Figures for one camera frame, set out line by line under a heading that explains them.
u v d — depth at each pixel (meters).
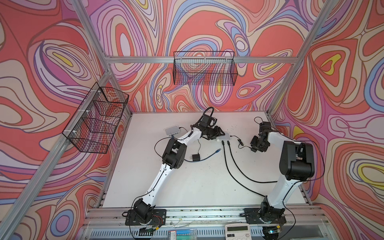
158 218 0.73
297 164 0.51
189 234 0.70
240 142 1.01
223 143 0.99
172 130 1.08
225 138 1.01
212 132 0.96
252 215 0.73
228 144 1.00
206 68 0.96
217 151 0.98
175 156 0.68
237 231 0.68
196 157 0.93
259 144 0.85
